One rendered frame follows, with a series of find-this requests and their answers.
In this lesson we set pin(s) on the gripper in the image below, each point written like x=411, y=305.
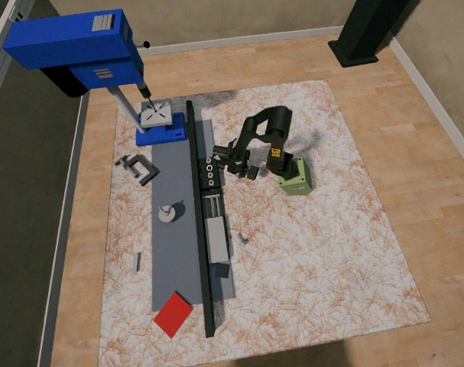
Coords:
x=242, y=170

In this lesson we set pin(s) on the blue drill press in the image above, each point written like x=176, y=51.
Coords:
x=83, y=47

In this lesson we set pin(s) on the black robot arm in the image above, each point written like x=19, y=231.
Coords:
x=277, y=129

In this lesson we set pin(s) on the red rectangular block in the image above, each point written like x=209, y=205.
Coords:
x=173, y=314

